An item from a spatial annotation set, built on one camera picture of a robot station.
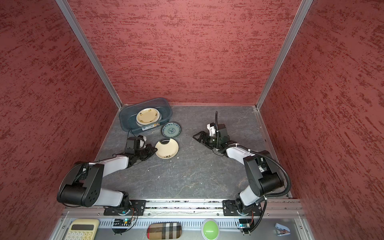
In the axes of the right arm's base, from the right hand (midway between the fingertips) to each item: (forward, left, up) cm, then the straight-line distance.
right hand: (195, 142), depth 88 cm
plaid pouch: (-42, +15, -6) cm, 45 cm away
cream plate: (+32, +35, -4) cm, 48 cm away
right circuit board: (-40, -23, -11) cm, 47 cm away
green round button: (-42, -6, -8) cm, 43 cm away
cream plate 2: (-1, +17, -8) cm, 19 cm away
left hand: (-2, +24, -8) cm, 25 cm away
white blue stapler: (-43, -40, -10) cm, 60 cm away
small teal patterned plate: (+17, +18, -10) cm, 26 cm away
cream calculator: (-40, +54, -10) cm, 68 cm away
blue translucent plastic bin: (+31, +51, -7) cm, 60 cm away
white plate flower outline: (+24, +36, -5) cm, 44 cm away
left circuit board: (-38, +35, -10) cm, 53 cm away
